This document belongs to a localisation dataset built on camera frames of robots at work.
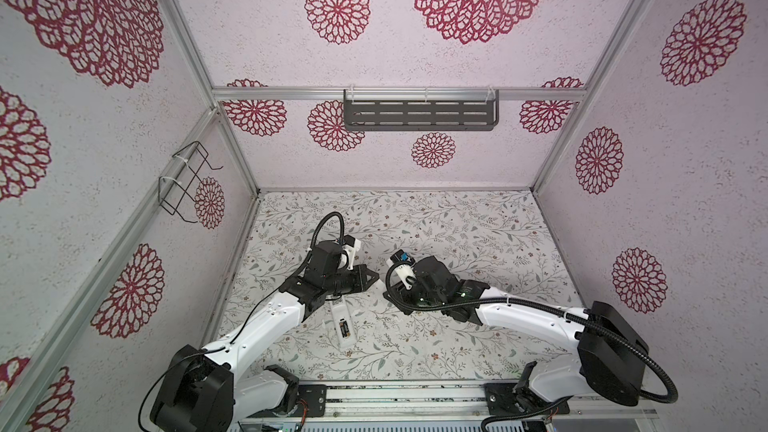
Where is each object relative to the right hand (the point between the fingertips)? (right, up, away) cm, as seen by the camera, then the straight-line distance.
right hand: (386, 287), depth 79 cm
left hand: (-2, +1, +1) cm, 3 cm away
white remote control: (-13, -9, +8) cm, 18 cm away
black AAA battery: (-12, -13, +4) cm, 18 cm away
